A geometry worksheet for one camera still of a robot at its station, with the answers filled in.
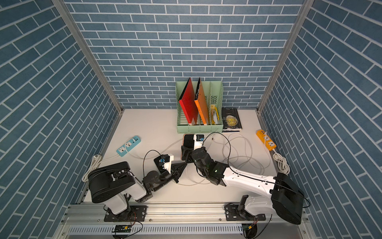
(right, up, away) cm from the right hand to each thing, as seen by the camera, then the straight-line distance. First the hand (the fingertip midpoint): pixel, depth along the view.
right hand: (187, 147), depth 77 cm
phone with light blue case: (-13, -6, -8) cm, 16 cm away
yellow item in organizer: (+18, +25, +41) cm, 51 cm away
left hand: (+1, -10, +1) cm, 10 cm away
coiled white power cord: (+56, -13, +10) cm, 58 cm away
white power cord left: (-58, -13, +14) cm, 61 cm away
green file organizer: (+17, +35, +31) cm, 49 cm away
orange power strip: (+51, +2, +20) cm, 54 cm away
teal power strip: (-42, -4, +18) cm, 46 cm away
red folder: (0, +25, +16) cm, 30 cm away
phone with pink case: (+1, +4, -1) cm, 4 cm away
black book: (+30, +15, +35) cm, 48 cm away
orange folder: (+6, +26, +10) cm, 28 cm away
